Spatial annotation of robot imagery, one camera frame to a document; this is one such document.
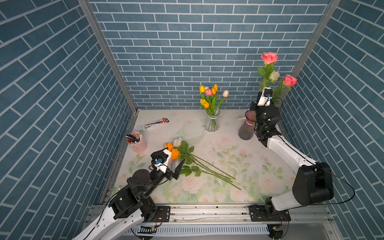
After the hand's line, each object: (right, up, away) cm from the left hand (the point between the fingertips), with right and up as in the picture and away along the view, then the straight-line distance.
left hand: (179, 155), depth 65 cm
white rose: (-6, +1, +29) cm, 30 cm away
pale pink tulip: (+25, +32, +28) cm, 49 cm away
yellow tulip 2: (+12, +25, +17) cm, 32 cm away
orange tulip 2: (+18, +34, +25) cm, 46 cm away
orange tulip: (+19, +37, +28) cm, 50 cm away
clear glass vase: (+18, +14, +37) cm, 43 cm away
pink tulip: (+14, +32, +23) cm, 42 cm away
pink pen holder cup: (-29, +3, +23) cm, 37 cm away
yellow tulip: (+10, +35, +26) cm, 45 cm away
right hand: (+41, +30, +11) cm, 52 cm away
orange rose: (-6, -5, +26) cm, 28 cm away
